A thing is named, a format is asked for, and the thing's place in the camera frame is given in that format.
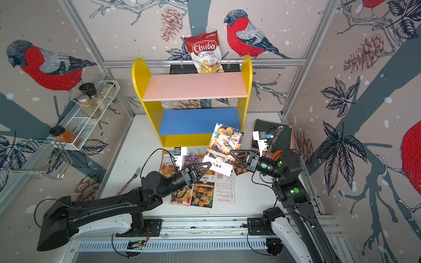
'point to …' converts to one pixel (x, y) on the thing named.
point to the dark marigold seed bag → (203, 190)
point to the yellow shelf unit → (189, 105)
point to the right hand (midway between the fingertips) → (231, 153)
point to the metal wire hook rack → (43, 157)
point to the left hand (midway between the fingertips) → (211, 166)
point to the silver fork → (137, 173)
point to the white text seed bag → (225, 189)
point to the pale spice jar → (108, 90)
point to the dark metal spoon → (272, 127)
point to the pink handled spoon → (279, 129)
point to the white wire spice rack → (79, 127)
